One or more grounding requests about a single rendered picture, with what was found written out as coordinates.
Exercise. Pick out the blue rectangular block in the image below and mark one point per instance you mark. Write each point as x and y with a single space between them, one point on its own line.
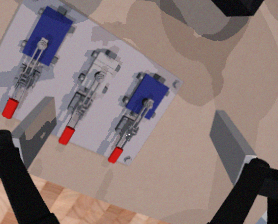
53 26

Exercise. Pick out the blue rectangular plate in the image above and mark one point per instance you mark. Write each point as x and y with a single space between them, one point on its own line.
147 88

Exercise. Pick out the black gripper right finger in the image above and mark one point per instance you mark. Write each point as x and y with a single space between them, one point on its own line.
257 179

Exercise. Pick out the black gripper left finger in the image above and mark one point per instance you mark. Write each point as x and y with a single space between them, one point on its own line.
20 147

